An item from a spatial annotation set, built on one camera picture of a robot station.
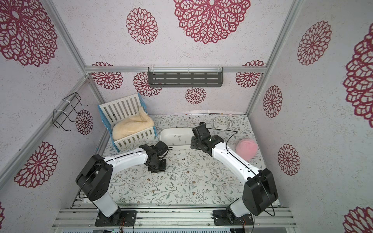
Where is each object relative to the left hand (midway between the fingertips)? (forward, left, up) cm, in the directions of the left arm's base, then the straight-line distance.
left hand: (163, 170), depth 88 cm
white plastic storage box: (+25, -7, -3) cm, 27 cm away
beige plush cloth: (+31, +28, +6) cm, 42 cm away
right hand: (+12, -22, +13) cm, 28 cm away
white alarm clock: (+39, -42, -1) cm, 57 cm away
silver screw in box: (+24, -9, -4) cm, 26 cm away
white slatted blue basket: (+40, +40, +11) cm, 57 cm away
